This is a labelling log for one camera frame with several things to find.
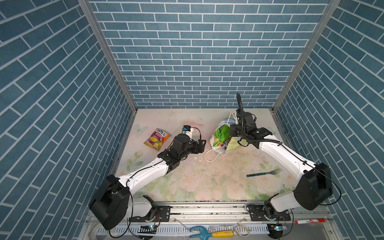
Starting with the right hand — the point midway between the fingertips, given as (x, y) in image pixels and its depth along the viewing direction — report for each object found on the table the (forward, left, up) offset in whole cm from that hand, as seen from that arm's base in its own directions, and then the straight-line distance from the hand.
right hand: (230, 125), depth 85 cm
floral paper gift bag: (-8, +1, -7) cm, 11 cm away
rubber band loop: (-46, -6, -20) cm, 50 cm away
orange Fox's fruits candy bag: (-2, +47, -15) cm, 50 cm away
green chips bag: (-1, +5, -8) cm, 9 cm away
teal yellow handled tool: (-50, +12, -18) cm, 55 cm away
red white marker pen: (-42, -34, -19) cm, 57 cm away
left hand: (-10, +16, -3) cm, 20 cm away
